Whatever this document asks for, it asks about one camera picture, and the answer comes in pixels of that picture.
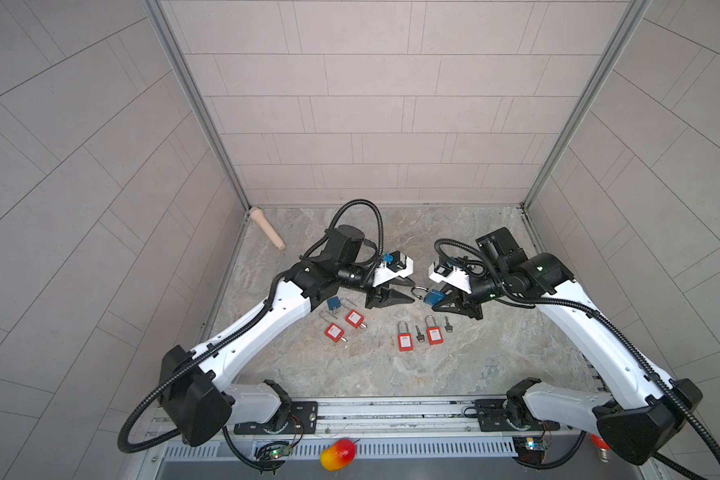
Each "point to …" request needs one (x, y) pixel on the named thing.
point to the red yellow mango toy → (339, 455)
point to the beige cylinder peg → (258, 213)
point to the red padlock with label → (405, 340)
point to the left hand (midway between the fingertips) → (416, 291)
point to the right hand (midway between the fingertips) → (436, 303)
